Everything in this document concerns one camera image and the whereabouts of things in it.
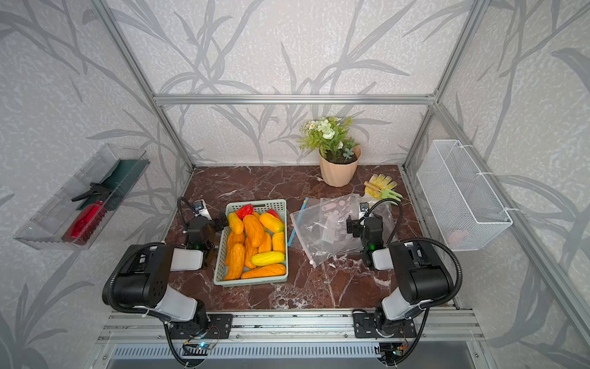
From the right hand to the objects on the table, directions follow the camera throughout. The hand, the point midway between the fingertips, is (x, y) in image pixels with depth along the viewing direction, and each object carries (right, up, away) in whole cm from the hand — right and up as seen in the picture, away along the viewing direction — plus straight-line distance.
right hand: (362, 213), depth 95 cm
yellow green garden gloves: (+14, +13, +18) cm, 27 cm away
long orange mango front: (-37, -19, -14) cm, 44 cm away
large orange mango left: (-48, -15, -15) cm, 52 cm away
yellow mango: (-37, -14, -13) cm, 42 cm away
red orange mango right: (-37, 0, +2) cm, 37 cm away
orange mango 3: (-51, -3, -7) cm, 52 cm away
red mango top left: (-49, +1, -1) cm, 49 cm away
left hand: (-63, +2, -3) cm, 63 cm away
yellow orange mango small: (-37, -3, -4) cm, 37 cm away
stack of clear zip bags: (-17, -5, +2) cm, 18 cm away
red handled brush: (-80, +2, -36) cm, 88 cm away
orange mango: (-43, -5, -8) cm, 44 cm away
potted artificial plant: (-8, +26, +11) cm, 29 cm away
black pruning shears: (-84, +11, -29) cm, 89 cm away
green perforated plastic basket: (-44, +2, +5) cm, 44 cm away
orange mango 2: (-34, -10, -6) cm, 36 cm away
